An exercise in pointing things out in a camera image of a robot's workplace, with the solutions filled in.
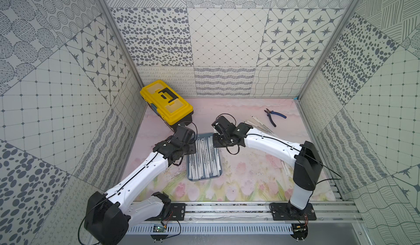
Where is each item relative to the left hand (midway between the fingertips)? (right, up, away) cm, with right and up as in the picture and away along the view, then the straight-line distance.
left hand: (190, 142), depth 81 cm
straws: (+8, -12, +8) cm, 16 cm away
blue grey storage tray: (+4, +1, +17) cm, 18 cm away
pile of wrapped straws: (+40, +8, +26) cm, 49 cm away
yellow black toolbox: (-12, +17, +11) cm, 24 cm away
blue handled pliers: (+50, +14, +30) cm, 60 cm away
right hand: (+13, -1, +3) cm, 14 cm away
